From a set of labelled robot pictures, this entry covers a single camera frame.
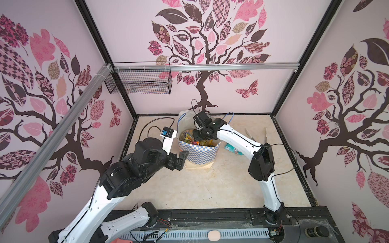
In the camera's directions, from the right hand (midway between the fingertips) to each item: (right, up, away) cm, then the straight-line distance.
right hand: (195, 134), depth 88 cm
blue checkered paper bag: (+2, -11, -10) cm, 15 cm away
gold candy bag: (+6, -4, -5) cm, 9 cm away
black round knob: (+54, -40, -26) cm, 72 cm away
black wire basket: (-47, +42, +34) cm, 72 cm away
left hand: (-7, -6, -28) cm, 29 cm away
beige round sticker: (+9, -47, -19) cm, 51 cm away
